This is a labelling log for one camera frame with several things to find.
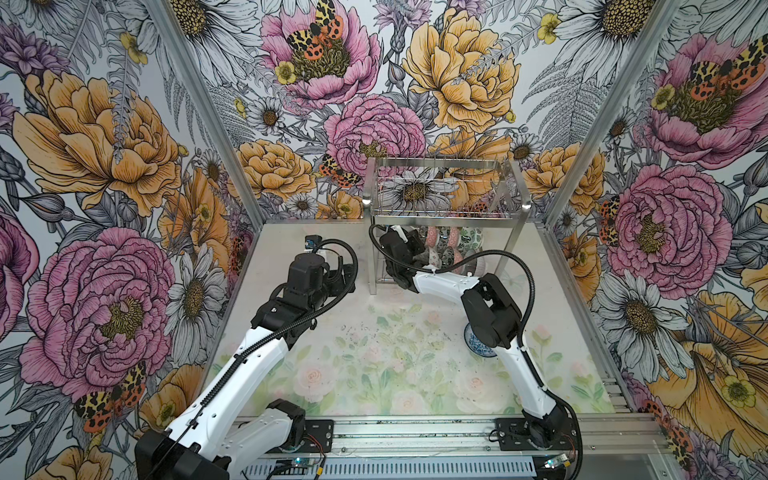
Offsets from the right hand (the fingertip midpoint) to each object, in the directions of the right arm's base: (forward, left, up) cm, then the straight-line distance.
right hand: (416, 236), depth 99 cm
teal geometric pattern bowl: (-8, -5, -1) cm, 10 cm away
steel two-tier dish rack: (+24, +3, 0) cm, 24 cm away
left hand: (-22, +23, +9) cm, 33 cm away
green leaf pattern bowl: (+7, -20, -9) cm, 23 cm away
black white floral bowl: (+1, -13, -3) cm, 13 cm away
